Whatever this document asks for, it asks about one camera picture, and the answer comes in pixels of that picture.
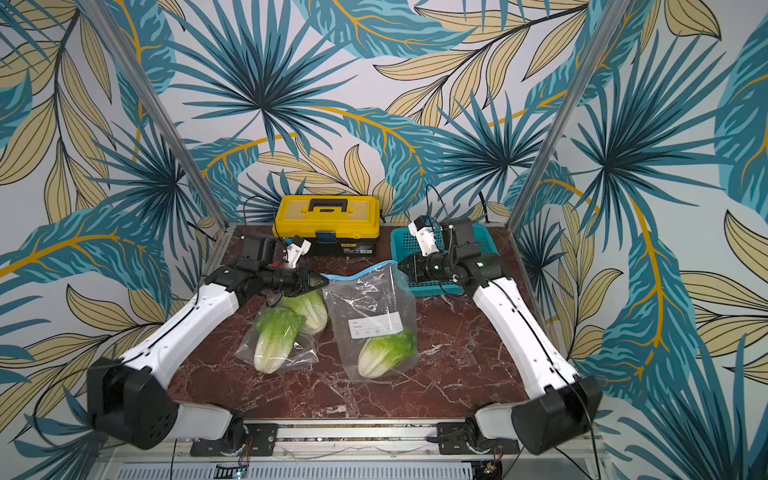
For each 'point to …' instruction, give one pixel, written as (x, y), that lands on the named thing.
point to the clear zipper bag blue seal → (304, 349)
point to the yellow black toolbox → (336, 225)
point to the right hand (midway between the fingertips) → (401, 264)
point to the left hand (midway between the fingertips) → (327, 285)
